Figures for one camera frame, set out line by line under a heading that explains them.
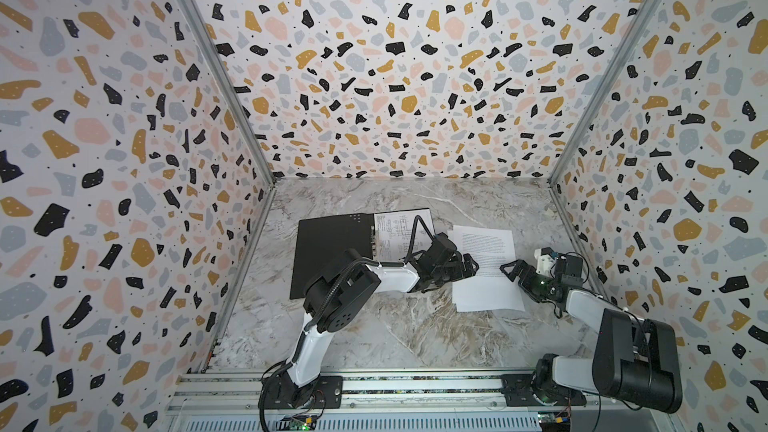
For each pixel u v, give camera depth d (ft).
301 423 2.30
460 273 2.69
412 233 2.45
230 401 2.41
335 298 1.68
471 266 2.74
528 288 2.68
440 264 2.49
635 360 1.42
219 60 2.82
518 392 2.41
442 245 2.44
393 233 3.46
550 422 2.35
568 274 2.38
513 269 2.74
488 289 3.16
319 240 3.40
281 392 2.22
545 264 2.79
